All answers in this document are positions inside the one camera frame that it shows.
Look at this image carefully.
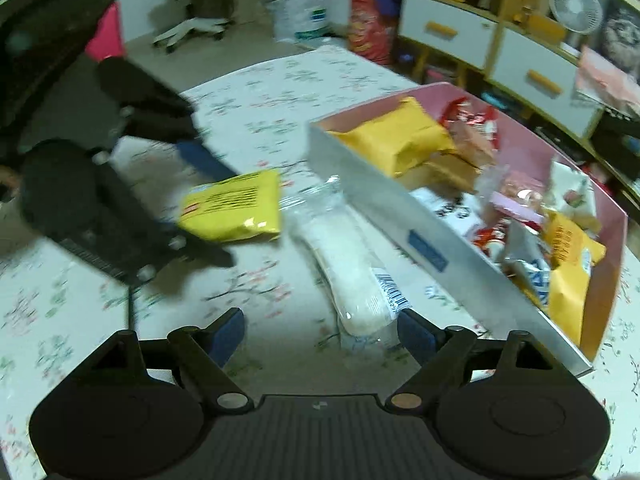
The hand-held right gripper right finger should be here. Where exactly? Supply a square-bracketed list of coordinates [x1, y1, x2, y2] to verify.
[387, 308, 564, 411]

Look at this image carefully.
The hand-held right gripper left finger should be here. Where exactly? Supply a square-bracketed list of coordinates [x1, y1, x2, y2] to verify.
[100, 307, 249, 414]

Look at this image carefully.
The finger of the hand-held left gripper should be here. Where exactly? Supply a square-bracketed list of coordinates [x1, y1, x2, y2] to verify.
[142, 231, 237, 282]
[97, 57, 237, 182]

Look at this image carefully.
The shiny yellow snack packet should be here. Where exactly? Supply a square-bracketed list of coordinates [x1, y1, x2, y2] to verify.
[179, 169, 283, 242]

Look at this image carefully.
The white rice cracker packet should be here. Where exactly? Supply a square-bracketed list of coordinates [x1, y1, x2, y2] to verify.
[287, 175, 416, 348]

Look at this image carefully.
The red white candy packet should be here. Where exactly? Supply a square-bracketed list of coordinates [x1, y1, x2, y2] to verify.
[472, 225, 516, 263]

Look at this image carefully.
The white packet black writing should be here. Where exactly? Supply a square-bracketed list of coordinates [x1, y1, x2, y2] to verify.
[415, 187, 483, 236]

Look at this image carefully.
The small silver snack packet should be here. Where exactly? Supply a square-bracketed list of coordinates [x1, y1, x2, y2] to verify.
[502, 230, 553, 306]

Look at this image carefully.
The pink cardboard box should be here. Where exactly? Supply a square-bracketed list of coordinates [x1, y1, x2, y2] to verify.
[306, 81, 630, 378]

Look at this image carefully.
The large yellow snack packet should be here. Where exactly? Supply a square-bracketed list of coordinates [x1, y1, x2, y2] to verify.
[542, 212, 608, 348]

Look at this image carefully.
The gold foil snack packet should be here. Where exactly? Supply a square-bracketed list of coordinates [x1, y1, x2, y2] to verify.
[407, 150, 483, 196]

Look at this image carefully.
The pink clear snack packet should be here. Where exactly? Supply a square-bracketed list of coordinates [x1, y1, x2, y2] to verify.
[477, 167, 548, 231]

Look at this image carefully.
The plain yellow snack packet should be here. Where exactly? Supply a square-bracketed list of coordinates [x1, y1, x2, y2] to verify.
[327, 96, 458, 178]

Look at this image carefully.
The white date print snack packet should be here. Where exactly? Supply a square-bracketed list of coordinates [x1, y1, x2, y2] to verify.
[550, 160, 601, 231]

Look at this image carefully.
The large red snack packet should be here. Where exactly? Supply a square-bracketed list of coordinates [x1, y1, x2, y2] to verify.
[439, 97, 501, 153]

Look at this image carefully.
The pink stool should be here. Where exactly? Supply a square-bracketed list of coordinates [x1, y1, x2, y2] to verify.
[85, 2, 126, 61]

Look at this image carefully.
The white office chair base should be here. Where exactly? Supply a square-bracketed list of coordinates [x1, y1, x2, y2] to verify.
[142, 0, 236, 53]

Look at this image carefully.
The floral tablecloth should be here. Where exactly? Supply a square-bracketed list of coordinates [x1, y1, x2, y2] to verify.
[0, 45, 640, 480]

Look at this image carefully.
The white red printed sack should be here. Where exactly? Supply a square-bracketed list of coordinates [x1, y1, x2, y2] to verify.
[267, 0, 333, 43]

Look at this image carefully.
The red printed bag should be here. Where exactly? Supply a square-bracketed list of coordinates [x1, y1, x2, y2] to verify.
[347, 0, 401, 63]

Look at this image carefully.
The pink patterned cloth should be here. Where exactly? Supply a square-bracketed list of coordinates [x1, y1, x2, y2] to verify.
[575, 45, 640, 116]

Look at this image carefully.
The brown cardboard box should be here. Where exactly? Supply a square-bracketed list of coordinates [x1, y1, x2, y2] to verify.
[525, 7, 568, 44]

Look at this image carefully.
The wooden shelf cabinet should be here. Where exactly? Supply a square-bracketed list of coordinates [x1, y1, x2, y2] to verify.
[397, 0, 640, 141]

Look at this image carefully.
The white desk fan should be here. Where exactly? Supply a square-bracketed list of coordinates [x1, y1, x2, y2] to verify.
[550, 0, 603, 36]

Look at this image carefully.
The framed cat picture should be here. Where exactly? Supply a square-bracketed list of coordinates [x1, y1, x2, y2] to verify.
[597, 0, 640, 61]

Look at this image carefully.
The white drawer yellow handle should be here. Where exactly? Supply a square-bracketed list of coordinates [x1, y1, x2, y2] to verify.
[492, 27, 603, 138]
[400, 0, 501, 68]

